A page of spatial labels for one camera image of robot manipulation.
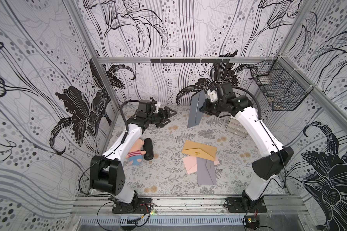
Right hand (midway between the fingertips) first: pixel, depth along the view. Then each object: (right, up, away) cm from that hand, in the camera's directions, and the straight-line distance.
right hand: (200, 108), depth 77 cm
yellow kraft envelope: (+2, -26, +11) cm, 28 cm away
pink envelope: (-4, -33, +10) cm, 35 cm away
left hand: (-14, -5, +2) cm, 15 cm away
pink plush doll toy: (-38, -27, +8) cm, 48 cm away
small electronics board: (+25, -58, -7) cm, 63 cm away
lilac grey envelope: (+5, -39, +6) cm, 40 cm away
